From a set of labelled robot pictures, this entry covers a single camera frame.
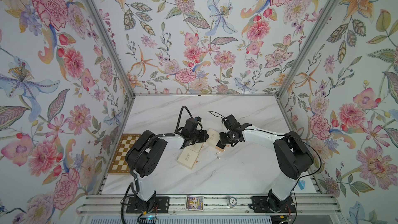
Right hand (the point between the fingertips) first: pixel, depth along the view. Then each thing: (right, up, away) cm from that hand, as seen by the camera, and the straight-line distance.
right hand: (221, 137), depth 95 cm
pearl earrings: (-3, -10, -5) cm, 12 cm away
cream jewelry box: (-5, -1, -2) cm, 5 cm away
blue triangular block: (+38, -21, -17) cm, 46 cm away
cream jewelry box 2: (-18, -6, -7) cm, 20 cm away
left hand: (-6, +2, -3) cm, 7 cm away
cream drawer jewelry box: (-20, -10, -9) cm, 24 cm away
